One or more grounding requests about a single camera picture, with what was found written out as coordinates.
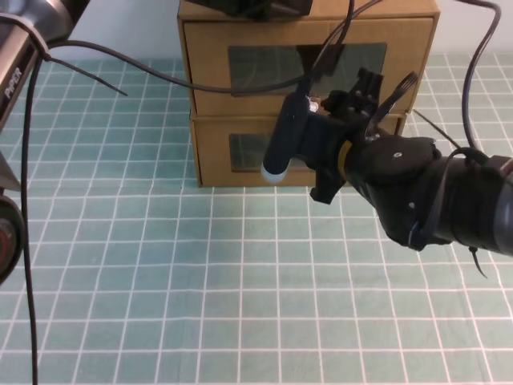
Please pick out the cyan checkered tablecloth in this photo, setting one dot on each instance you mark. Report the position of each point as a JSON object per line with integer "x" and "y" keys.
{"x": 142, "y": 277}

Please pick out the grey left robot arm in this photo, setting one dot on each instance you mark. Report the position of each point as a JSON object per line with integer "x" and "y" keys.
{"x": 27, "y": 29}

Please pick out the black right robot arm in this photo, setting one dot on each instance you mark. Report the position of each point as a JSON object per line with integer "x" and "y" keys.
{"x": 421, "y": 197}

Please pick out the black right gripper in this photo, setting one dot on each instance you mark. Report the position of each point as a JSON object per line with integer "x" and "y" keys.
{"x": 348, "y": 112}

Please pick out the black cylindrical wrist camera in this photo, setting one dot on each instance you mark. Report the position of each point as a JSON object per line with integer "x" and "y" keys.
{"x": 287, "y": 133}

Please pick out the brown cardboard shoebox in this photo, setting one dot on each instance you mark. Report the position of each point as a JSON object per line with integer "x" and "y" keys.
{"x": 391, "y": 38}
{"x": 229, "y": 150}

